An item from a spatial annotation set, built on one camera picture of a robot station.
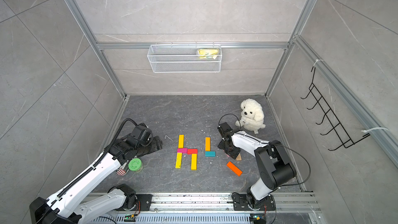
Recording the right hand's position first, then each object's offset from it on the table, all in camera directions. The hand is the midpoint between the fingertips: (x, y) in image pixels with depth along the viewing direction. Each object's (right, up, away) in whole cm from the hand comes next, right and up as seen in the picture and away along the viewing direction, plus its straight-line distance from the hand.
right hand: (226, 150), depth 91 cm
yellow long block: (-27, +5, +2) cm, 28 cm away
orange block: (+4, -8, -7) cm, 12 cm away
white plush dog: (+15, +21, -3) cm, 26 cm away
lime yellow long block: (-28, -4, -5) cm, 28 cm away
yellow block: (-19, -5, -5) cm, 20 cm away
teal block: (-10, -2, -3) cm, 10 cm away
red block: (-20, -1, 0) cm, 20 cm away
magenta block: (-26, 0, 0) cm, 26 cm away
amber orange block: (-11, +3, +2) cm, 11 cm away
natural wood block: (+6, -3, -6) cm, 9 cm away
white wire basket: (-26, +58, +10) cm, 64 cm away
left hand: (-37, +8, -13) cm, 40 cm away
